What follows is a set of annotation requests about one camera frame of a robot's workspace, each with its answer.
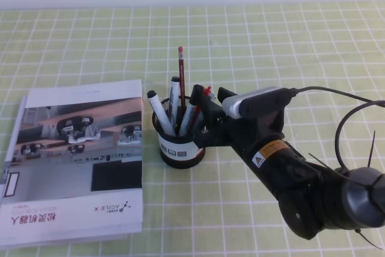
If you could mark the white marker slanted right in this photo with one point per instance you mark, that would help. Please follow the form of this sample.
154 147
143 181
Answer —
187 119

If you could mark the white marker upright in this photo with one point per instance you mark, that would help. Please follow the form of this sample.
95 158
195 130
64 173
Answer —
174 99

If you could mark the red pen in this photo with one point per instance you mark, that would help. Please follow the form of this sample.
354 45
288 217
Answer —
206 113

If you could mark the red pencil with eraser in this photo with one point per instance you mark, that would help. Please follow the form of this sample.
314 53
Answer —
182 78

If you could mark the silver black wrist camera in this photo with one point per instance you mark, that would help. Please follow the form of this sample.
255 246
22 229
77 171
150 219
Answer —
257 103

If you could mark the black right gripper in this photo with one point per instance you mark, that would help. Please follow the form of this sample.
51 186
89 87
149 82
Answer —
245 136

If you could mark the top Agilex product manual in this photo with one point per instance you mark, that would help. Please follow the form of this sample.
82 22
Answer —
78 154

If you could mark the bottom white manual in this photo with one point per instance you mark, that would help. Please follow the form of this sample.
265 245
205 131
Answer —
18 233

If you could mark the black zip tie lower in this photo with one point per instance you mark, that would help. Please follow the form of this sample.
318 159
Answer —
372 236

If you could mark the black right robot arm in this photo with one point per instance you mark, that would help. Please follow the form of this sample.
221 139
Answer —
311 196

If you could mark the black mesh pen holder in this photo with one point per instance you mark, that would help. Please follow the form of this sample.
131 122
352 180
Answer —
177 152

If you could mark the white marker black cap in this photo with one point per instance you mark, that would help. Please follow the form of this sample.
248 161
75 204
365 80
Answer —
160 113

